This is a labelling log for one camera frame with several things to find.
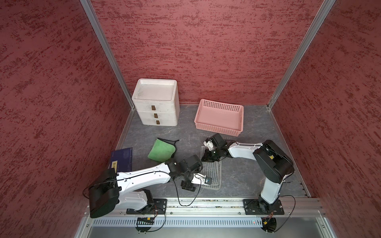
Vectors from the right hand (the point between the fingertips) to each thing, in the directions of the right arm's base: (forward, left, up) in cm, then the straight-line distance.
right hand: (202, 161), depth 90 cm
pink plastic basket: (+35, -15, 0) cm, 38 cm away
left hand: (-12, +6, +6) cm, 15 cm away
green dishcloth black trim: (+7, +25, +3) cm, 26 cm away
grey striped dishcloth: (-6, -6, +2) cm, 9 cm away
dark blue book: (+2, +51, +2) cm, 51 cm away
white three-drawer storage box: (+30, +28, +25) cm, 48 cm away
